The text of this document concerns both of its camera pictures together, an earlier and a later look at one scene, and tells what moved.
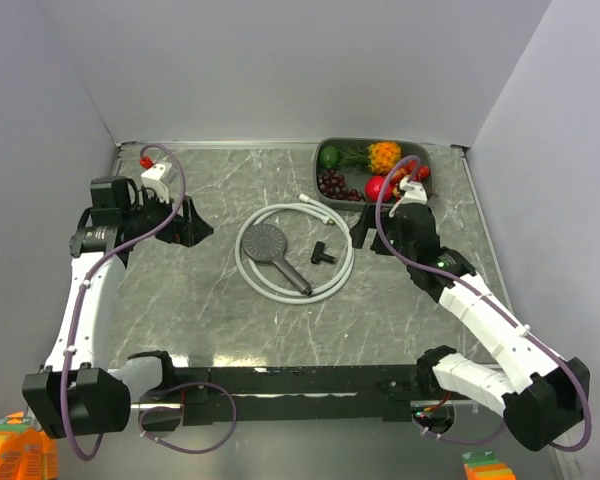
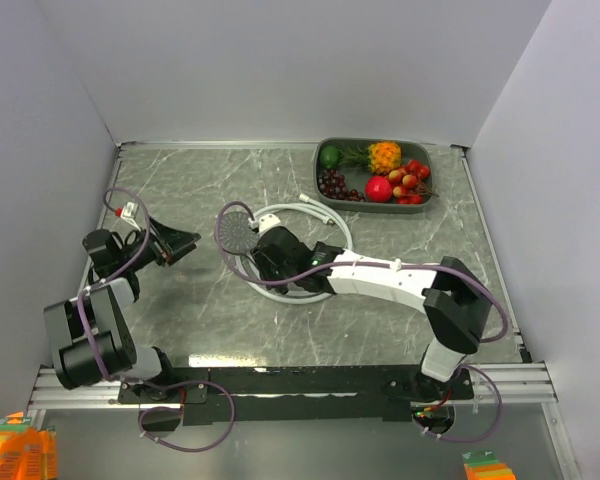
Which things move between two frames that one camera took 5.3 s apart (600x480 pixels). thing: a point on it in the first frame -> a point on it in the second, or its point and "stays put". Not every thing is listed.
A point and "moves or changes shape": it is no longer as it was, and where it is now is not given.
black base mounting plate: (298, 394) stays put
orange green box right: (483, 465) stays put
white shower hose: (309, 206) stays put
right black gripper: (368, 221) -> (262, 263)
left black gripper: (186, 229) -> (170, 244)
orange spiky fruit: (383, 156) stays put
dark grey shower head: (267, 242) moves or changes shape
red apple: (373, 189) stays put
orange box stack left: (11, 450) stays put
